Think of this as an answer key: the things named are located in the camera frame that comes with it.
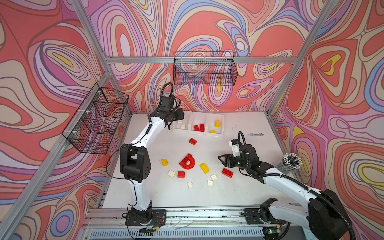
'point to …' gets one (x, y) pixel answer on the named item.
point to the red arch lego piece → (188, 162)
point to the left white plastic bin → (176, 127)
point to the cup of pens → (289, 163)
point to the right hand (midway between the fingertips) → (223, 160)
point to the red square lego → (181, 174)
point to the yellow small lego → (213, 131)
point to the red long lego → (202, 127)
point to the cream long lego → (180, 122)
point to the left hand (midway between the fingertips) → (182, 113)
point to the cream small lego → (183, 126)
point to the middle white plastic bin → (198, 122)
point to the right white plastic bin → (210, 125)
